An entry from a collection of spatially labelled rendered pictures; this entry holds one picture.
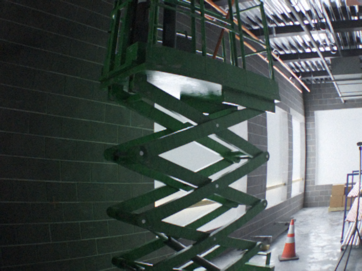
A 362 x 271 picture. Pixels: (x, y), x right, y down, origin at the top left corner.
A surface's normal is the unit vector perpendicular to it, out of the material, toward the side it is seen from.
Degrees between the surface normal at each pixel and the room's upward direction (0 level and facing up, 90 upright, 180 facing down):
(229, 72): 90
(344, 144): 90
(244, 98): 90
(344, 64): 90
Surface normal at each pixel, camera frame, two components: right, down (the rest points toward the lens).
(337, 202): -0.50, -0.09
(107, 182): 0.83, -0.06
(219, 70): 0.64, -0.08
